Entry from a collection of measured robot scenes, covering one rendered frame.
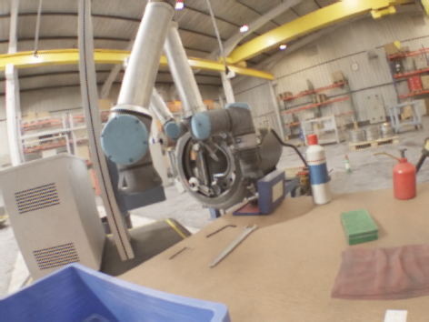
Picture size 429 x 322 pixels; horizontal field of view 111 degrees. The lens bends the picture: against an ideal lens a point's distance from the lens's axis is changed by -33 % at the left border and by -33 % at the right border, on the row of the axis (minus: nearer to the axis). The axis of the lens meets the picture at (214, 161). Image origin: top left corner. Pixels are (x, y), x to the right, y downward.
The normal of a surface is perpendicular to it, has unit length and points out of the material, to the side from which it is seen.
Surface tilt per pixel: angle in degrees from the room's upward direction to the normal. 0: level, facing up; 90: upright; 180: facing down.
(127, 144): 95
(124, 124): 95
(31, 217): 90
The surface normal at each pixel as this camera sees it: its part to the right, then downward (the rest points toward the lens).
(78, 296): 0.87, -0.17
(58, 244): 0.41, -0.04
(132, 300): -0.44, 0.15
